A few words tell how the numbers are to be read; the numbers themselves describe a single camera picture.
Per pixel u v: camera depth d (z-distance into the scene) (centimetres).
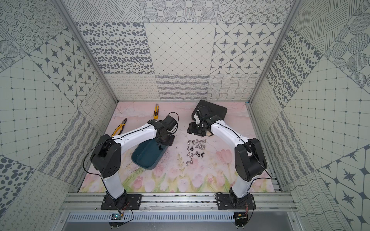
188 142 96
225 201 73
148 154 85
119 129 103
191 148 93
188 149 93
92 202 76
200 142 97
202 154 91
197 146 95
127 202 73
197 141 98
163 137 76
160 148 93
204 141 98
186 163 88
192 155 91
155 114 111
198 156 90
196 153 92
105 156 48
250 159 46
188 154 91
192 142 96
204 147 93
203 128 65
